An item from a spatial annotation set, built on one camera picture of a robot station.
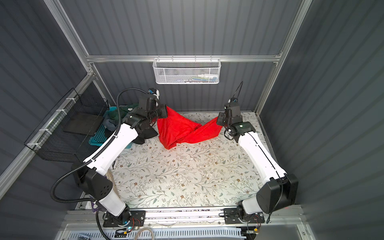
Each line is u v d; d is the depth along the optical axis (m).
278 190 0.40
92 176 0.42
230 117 0.58
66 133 0.72
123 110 1.05
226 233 0.71
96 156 0.45
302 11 0.71
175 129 0.88
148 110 0.59
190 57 0.88
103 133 1.02
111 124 0.91
